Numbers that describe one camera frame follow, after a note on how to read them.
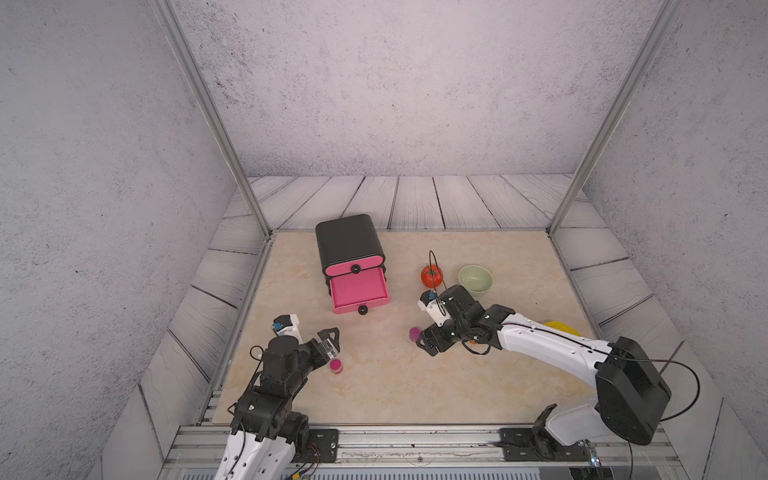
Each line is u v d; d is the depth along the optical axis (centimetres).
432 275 99
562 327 90
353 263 90
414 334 91
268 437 51
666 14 70
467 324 64
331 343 68
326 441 73
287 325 68
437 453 72
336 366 84
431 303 75
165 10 70
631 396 42
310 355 67
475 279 102
